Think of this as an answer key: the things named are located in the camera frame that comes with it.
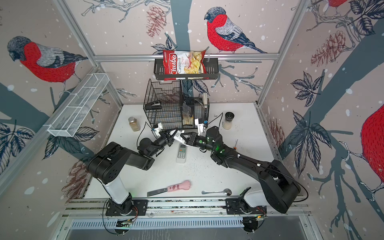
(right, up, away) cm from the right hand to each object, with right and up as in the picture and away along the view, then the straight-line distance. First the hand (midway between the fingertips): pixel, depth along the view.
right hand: (178, 139), depth 74 cm
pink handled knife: (+4, -26, +4) cm, 26 cm away
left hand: (-1, +4, +4) cm, 6 cm away
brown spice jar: (-33, +6, +24) cm, 41 cm away
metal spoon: (+26, -30, +5) cm, 40 cm away
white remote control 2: (-1, 0, +5) cm, 5 cm away
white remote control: (0, -12, +17) cm, 21 cm away
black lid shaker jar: (+31, +7, +27) cm, 42 cm away
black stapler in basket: (-16, +18, +16) cm, 29 cm away
